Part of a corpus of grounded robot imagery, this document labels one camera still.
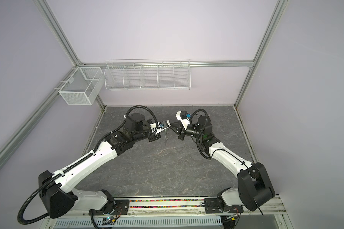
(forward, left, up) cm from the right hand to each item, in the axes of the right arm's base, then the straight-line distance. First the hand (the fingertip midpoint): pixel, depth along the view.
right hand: (168, 123), depth 73 cm
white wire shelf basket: (+42, +16, +1) cm, 45 cm away
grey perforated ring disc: (-9, 0, +2) cm, 9 cm away
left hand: (0, +2, 0) cm, 2 cm away
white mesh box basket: (+36, +61, -4) cm, 71 cm away
